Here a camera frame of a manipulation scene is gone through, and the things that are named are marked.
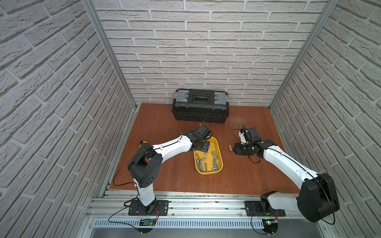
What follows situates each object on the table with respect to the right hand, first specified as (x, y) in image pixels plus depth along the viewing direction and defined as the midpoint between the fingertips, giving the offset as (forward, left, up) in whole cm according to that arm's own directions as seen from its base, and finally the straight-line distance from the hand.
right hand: (238, 149), depth 86 cm
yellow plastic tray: (-4, +17, -8) cm, 19 cm away
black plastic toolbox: (+30, +19, +8) cm, 37 cm away
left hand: (+5, +19, 0) cm, 20 cm away
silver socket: (+5, +2, -7) cm, 9 cm away
